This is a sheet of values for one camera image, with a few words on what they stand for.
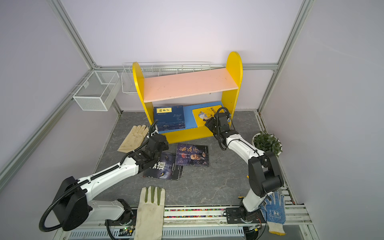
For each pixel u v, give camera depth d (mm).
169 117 904
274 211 754
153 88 766
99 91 967
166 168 872
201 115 967
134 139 1048
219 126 694
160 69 921
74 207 397
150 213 740
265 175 457
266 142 808
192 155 935
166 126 888
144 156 608
